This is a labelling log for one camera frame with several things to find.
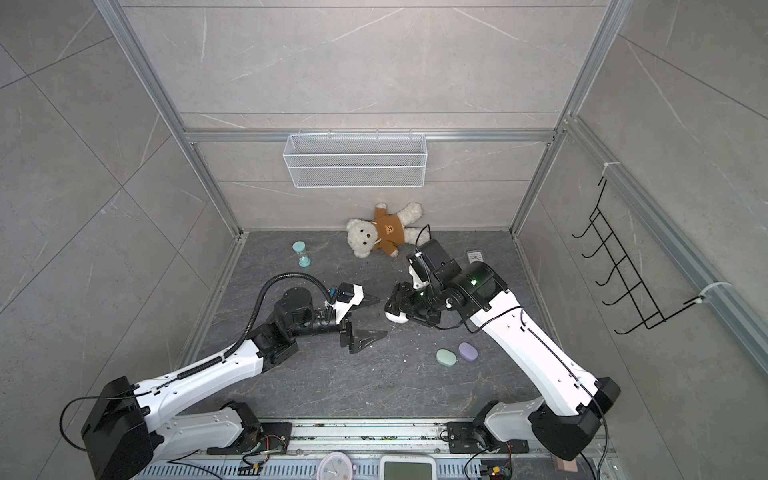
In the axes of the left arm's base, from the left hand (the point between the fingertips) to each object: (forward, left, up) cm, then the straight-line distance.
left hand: (382, 310), depth 66 cm
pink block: (-29, -42, -24) cm, 57 cm away
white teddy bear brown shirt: (+44, -3, -21) cm, 49 cm away
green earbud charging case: (-2, -19, -26) cm, 32 cm away
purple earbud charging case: (-1, -25, -25) cm, 36 cm away
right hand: (0, -3, 0) cm, 3 cm away
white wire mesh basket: (+57, +8, +2) cm, 58 cm away
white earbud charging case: (-2, -4, -1) cm, 5 cm away
